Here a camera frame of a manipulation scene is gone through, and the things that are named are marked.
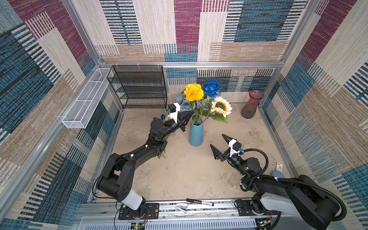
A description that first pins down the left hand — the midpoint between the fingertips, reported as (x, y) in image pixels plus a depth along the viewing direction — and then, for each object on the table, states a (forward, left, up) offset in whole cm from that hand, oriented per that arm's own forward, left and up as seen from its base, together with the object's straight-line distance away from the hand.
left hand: (194, 111), depth 71 cm
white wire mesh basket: (-1, +57, -1) cm, 57 cm away
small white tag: (-16, -52, -33) cm, 63 cm away
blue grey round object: (-21, -48, -31) cm, 61 cm away
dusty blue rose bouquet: (+3, +4, +1) cm, 5 cm away
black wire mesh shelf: (+42, +39, -17) cm, 60 cm away
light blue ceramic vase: (-1, -2, -23) cm, 23 cm away
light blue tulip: (-12, +18, -21) cm, 30 cm away
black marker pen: (-34, -3, -33) cm, 47 cm away
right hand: (-9, -12, -13) cm, 20 cm away
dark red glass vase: (+23, -43, -25) cm, 54 cm away
